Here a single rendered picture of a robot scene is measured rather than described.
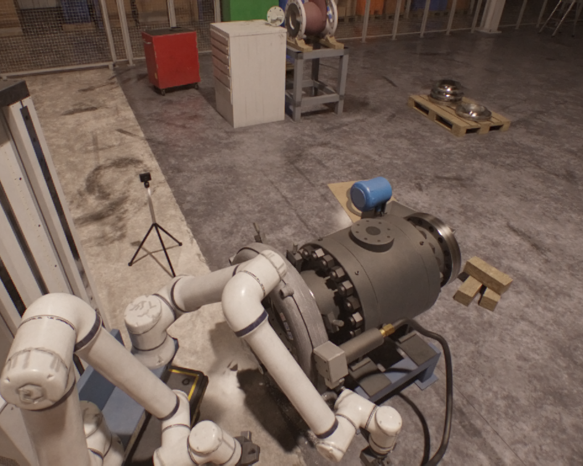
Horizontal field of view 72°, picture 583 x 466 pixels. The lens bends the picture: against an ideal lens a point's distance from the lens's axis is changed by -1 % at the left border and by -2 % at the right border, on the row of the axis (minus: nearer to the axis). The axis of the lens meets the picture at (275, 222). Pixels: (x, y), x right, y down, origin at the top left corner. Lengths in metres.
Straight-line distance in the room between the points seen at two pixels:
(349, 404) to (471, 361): 1.44
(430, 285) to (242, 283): 1.15
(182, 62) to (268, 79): 1.81
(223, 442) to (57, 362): 0.57
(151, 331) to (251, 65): 4.08
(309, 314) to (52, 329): 0.96
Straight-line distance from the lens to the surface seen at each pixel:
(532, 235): 4.13
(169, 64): 6.72
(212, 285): 1.50
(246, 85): 5.34
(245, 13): 8.63
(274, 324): 1.97
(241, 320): 1.24
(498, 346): 2.99
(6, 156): 1.31
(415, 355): 2.40
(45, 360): 0.93
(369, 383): 2.23
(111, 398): 1.87
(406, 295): 2.03
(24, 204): 1.37
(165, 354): 1.87
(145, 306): 1.74
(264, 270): 1.30
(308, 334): 1.63
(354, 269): 1.87
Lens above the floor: 2.10
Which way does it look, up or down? 36 degrees down
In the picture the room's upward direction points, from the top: 1 degrees clockwise
